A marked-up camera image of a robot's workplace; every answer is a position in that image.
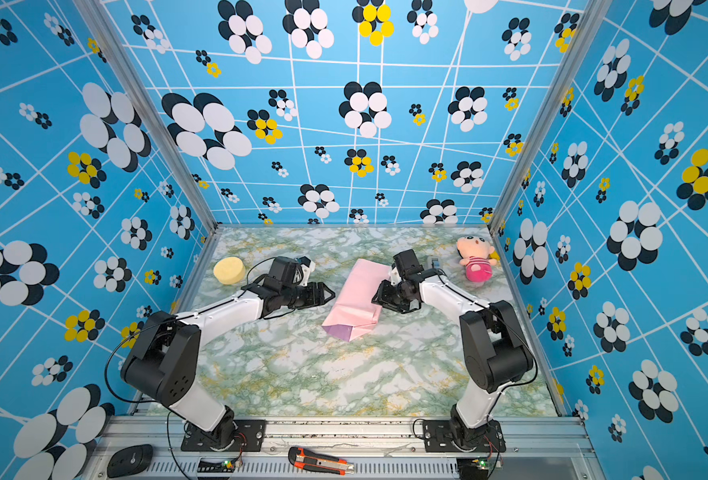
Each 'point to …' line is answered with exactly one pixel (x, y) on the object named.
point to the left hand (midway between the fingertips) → (330, 295)
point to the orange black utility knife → (305, 459)
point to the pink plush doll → (476, 252)
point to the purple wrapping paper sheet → (356, 303)
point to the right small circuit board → (472, 467)
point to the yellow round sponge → (229, 270)
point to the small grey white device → (435, 263)
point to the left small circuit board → (219, 465)
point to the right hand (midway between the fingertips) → (379, 301)
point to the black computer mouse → (129, 460)
